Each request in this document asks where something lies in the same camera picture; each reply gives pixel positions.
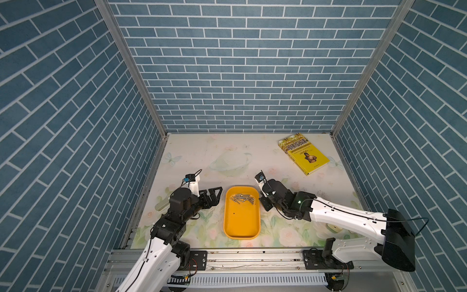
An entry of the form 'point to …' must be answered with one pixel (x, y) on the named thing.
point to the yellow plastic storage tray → (241, 216)
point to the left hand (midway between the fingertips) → (219, 191)
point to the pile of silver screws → (241, 198)
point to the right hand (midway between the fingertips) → (262, 192)
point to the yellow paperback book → (308, 158)
